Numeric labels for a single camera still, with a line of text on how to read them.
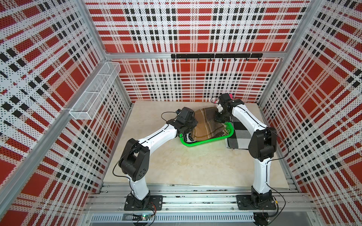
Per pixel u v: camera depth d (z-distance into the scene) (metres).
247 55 0.88
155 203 0.74
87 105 0.70
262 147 0.54
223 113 0.81
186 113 0.68
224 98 0.77
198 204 0.75
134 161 0.47
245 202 0.73
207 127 0.92
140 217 0.70
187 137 0.93
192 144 0.88
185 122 0.69
